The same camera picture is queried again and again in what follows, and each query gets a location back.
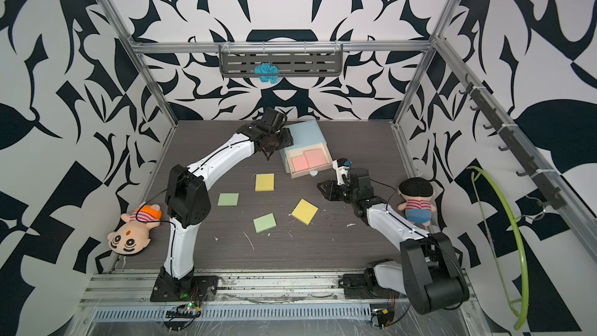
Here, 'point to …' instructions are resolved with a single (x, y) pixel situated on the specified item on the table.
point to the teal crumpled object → (267, 72)
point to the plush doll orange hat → (133, 236)
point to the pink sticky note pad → (315, 158)
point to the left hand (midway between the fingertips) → (288, 135)
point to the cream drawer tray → (299, 152)
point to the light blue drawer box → (303, 133)
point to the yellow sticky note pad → (264, 182)
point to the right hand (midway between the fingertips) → (321, 182)
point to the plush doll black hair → (418, 194)
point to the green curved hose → (525, 265)
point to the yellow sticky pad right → (305, 211)
